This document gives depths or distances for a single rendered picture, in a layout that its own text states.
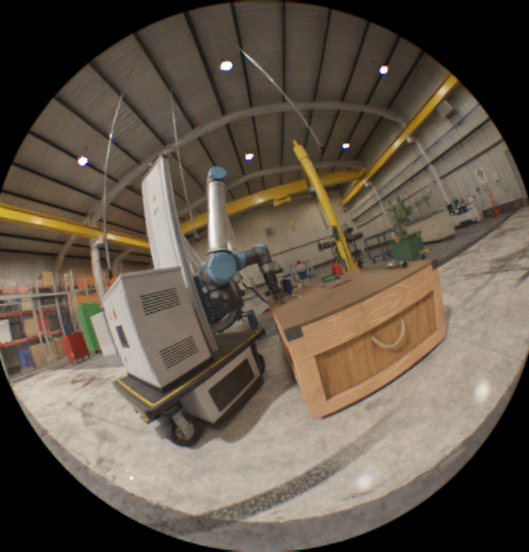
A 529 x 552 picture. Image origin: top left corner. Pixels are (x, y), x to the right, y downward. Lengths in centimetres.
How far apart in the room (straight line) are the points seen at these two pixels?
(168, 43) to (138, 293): 777
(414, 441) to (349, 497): 27
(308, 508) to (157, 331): 85
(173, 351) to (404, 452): 96
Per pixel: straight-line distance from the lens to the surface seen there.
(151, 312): 84
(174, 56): 809
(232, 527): 73
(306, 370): 67
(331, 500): 68
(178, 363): 88
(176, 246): 116
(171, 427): 93
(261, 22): 830
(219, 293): 109
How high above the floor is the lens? 64
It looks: 1 degrees up
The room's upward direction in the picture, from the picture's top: 19 degrees counter-clockwise
